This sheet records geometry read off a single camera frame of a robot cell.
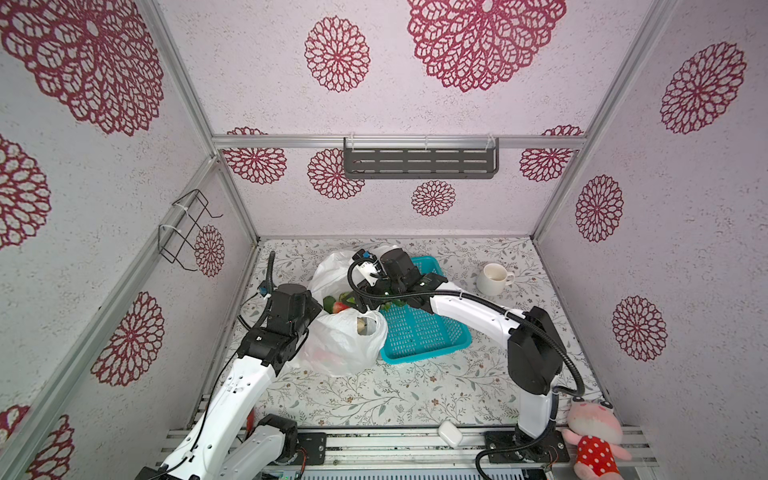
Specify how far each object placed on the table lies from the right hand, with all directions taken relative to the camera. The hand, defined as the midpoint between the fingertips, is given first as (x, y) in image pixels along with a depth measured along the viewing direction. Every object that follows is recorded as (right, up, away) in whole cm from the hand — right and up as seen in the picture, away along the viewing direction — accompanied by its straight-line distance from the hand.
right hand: (351, 286), depth 81 cm
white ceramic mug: (+47, +1, +23) cm, 52 cm away
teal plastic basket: (+19, -16, +14) cm, 28 cm away
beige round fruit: (+2, -12, +8) cm, 15 cm away
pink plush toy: (+60, -34, -9) cm, 69 cm away
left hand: (-10, -4, -2) cm, 11 cm away
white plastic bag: (0, -13, -7) cm, 15 cm away
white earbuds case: (+26, -37, -6) cm, 45 cm away
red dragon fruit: (-7, -7, +10) cm, 14 cm away
